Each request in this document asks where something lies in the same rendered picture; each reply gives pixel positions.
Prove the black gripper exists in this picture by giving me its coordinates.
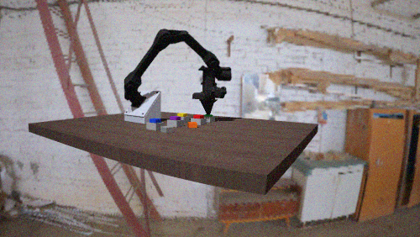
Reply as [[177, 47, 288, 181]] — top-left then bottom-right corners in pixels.
[[192, 81, 219, 115]]

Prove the blue button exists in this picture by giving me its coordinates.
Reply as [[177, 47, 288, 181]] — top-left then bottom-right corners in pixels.
[[147, 118, 165, 131]]

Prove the orange block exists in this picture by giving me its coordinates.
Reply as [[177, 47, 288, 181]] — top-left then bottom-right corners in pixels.
[[187, 122, 197, 128]]

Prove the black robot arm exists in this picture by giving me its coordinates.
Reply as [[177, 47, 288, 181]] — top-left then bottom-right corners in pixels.
[[124, 29, 232, 108]]

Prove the yellow button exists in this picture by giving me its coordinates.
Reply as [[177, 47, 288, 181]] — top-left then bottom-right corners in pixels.
[[177, 113, 190, 123]]

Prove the green button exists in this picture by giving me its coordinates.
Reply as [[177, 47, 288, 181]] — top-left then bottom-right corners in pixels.
[[203, 114, 215, 123]]

